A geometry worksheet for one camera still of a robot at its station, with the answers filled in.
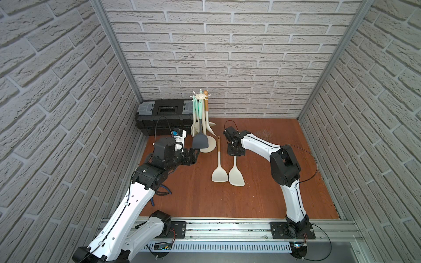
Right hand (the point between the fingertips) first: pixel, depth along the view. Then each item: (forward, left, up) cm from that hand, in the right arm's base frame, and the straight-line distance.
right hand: (235, 152), depth 99 cm
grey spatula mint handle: (+1, +21, +12) cm, 24 cm away
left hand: (-12, +21, +26) cm, 35 cm away
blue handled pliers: (-20, +43, -3) cm, 47 cm away
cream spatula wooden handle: (-14, +11, -1) cm, 18 cm away
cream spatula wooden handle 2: (-15, +2, -1) cm, 15 cm away
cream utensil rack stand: (+9, +14, -2) cm, 17 cm away
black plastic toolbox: (+20, +46, +14) cm, 52 cm away
